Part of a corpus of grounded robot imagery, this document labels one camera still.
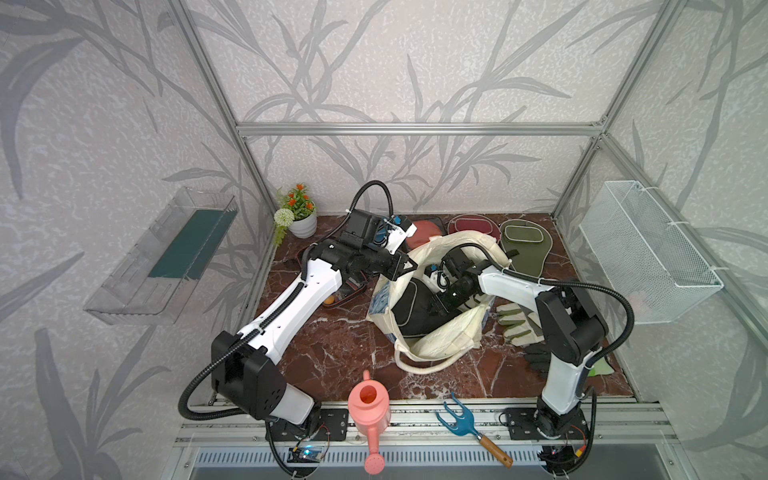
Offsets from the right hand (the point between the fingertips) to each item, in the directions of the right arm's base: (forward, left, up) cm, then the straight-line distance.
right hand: (434, 306), depth 93 cm
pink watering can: (-30, +17, +10) cm, 36 cm away
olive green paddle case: (+25, -37, -1) cm, 44 cm away
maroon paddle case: (+36, -17, 0) cm, 40 cm away
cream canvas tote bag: (-18, -2, +17) cm, 25 cm away
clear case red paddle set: (+34, 0, -1) cm, 34 cm away
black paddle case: (-3, +4, +3) cm, 6 cm away
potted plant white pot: (+29, +45, +6) cm, 54 cm away
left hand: (-1, +6, +24) cm, 25 cm away
